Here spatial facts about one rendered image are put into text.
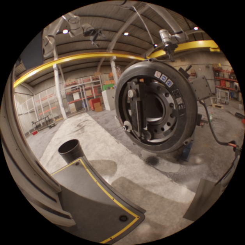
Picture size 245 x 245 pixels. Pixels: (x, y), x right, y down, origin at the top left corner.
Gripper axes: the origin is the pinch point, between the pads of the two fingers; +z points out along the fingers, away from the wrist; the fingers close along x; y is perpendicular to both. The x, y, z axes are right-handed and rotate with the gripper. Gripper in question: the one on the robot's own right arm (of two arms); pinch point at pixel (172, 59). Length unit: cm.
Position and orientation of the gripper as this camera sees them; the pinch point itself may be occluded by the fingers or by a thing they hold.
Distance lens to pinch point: 80.0
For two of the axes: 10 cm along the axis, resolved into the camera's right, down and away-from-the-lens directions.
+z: 1.4, 9.0, 4.1
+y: -9.8, 0.6, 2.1
